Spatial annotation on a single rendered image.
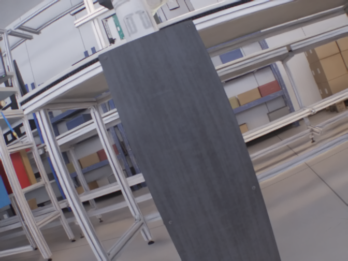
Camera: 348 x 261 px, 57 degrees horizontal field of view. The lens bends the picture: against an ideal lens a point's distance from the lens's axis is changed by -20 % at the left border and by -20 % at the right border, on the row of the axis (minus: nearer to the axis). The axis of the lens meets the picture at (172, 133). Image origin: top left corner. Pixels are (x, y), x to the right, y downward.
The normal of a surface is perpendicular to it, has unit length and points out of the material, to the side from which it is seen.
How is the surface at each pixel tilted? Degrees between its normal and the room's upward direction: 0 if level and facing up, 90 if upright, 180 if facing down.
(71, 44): 90
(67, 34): 90
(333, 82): 90
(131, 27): 90
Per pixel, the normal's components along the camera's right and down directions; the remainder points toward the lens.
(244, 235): 0.01, 0.01
